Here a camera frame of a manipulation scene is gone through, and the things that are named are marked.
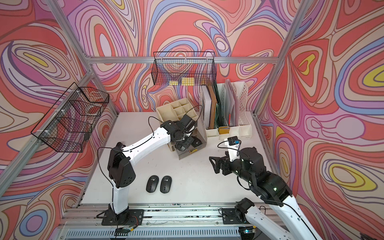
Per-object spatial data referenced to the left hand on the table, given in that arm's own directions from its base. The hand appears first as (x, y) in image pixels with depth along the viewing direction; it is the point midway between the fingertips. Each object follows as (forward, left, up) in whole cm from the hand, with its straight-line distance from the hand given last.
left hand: (188, 140), depth 86 cm
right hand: (-19, -14, +11) cm, 26 cm away
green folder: (+16, -20, -2) cm, 26 cm away
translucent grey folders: (+16, -27, +12) cm, 33 cm away
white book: (+21, -11, +12) cm, 27 cm away
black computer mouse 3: (-4, +6, 0) cm, 7 cm away
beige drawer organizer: (+12, +8, +12) cm, 19 cm away
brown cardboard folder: (+13, -15, +16) cm, 26 cm away
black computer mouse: (-20, +20, -13) cm, 31 cm away
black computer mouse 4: (-1, -7, -4) cm, 8 cm away
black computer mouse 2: (-21, +12, -13) cm, 27 cm away
